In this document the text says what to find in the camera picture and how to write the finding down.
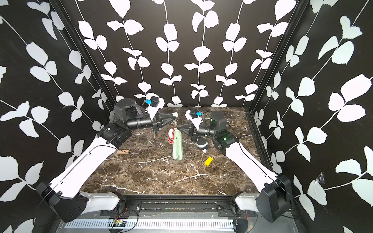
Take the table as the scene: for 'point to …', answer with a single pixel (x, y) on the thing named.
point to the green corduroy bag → (177, 152)
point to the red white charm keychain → (171, 134)
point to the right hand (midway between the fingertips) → (178, 126)
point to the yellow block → (208, 161)
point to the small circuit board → (119, 222)
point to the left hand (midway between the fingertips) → (174, 115)
